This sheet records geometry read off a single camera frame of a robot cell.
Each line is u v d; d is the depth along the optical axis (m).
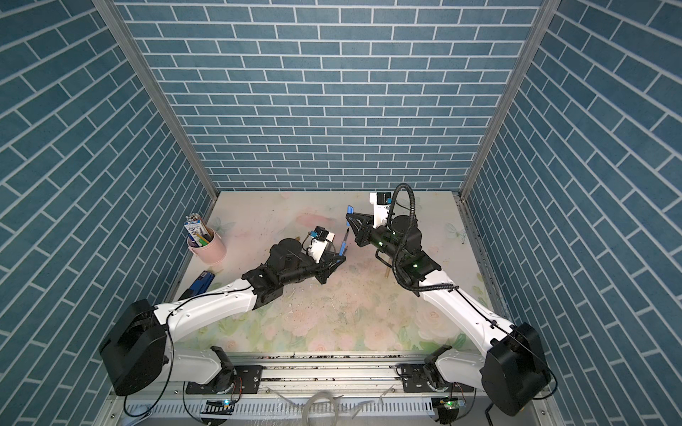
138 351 0.41
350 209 0.72
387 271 0.96
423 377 0.74
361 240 0.65
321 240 0.67
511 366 0.40
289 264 0.61
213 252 0.94
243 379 0.73
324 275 0.68
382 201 0.63
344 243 0.74
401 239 0.55
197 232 0.88
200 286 0.90
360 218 0.68
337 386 0.74
